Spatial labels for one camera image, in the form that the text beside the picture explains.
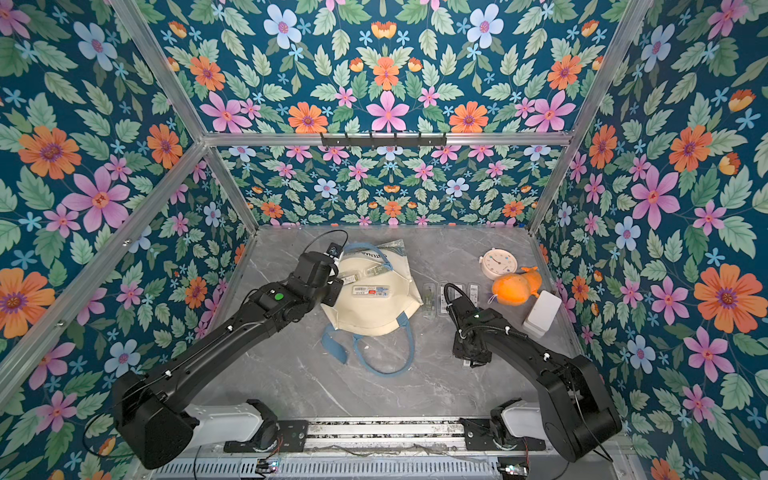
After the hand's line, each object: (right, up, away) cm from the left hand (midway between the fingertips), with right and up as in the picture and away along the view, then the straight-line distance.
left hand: (336, 276), depth 79 cm
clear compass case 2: (+8, 0, +22) cm, 23 cm away
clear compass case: (+31, -10, +16) cm, 36 cm away
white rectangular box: (+62, -13, +14) cm, 65 cm away
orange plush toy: (+54, -5, +13) cm, 55 cm away
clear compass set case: (+27, -9, +18) cm, 33 cm away
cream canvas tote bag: (+10, -6, +19) cm, 23 cm away
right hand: (+38, -22, +6) cm, 44 cm away
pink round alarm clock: (+52, +3, +27) cm, 59 cm away
